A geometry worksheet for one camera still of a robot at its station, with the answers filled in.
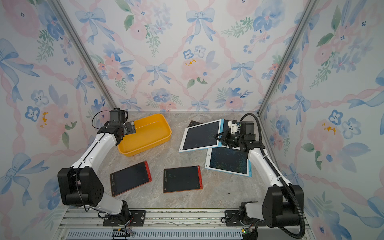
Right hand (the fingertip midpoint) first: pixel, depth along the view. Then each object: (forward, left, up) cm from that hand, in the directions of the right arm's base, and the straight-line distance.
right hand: (214, 128), depth 82 cm
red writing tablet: (+22, +13, -21) cm, 33 cm away
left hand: (+3, +52, -2) cm, 52 cm away
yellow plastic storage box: (+12, +43, -18) cm, 48 cm away
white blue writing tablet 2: (-7, -10, -23) cm, 26 cm away
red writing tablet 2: (-20, +18, -22) cm, 35 cm away
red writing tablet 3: (-19, +49, -22) cm, 57 cm away
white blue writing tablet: (+3, +6, -12) cm, 14 cm away
